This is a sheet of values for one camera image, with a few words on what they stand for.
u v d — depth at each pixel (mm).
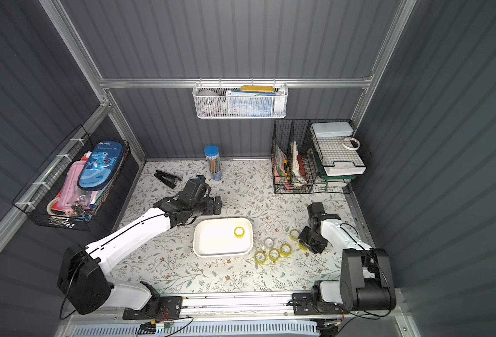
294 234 912
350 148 980
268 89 870
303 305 730
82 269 400
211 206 738
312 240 740
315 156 1086
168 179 1084
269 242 889
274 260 844
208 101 842
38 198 618
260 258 848
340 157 937
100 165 695
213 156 965
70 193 678
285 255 856
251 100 867
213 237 904
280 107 861
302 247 867
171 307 738
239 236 901
